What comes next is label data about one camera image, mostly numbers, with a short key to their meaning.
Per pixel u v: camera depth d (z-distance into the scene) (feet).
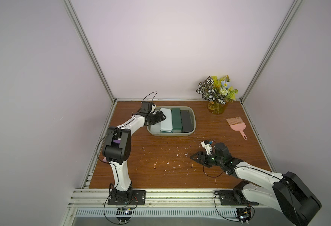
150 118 2.73
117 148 1.70
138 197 2.40
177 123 3.28
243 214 2.29
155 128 3.17
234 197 2.21
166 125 3.23
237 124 3.39
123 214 2.38
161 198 2.47
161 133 3.19
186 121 3.29
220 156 2.23
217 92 3.01
